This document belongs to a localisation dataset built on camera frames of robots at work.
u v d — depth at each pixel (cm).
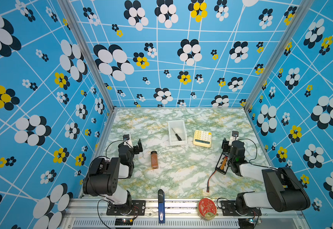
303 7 68
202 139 99
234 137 76
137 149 84
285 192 43
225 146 83
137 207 73
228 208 73
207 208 71
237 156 69
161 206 72
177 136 102
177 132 104
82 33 79
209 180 83
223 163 88
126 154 70
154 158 87
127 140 78
